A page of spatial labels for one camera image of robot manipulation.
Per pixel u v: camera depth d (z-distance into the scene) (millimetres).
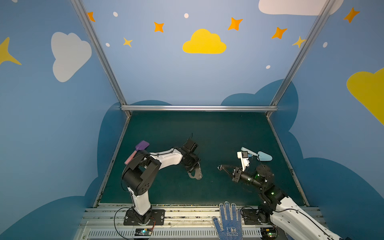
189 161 784
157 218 742
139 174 479
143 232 712
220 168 735
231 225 720
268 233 715
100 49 836
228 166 709
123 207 675
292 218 522
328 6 692
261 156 972
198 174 888
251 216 748
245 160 689
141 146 1002
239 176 653
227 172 717
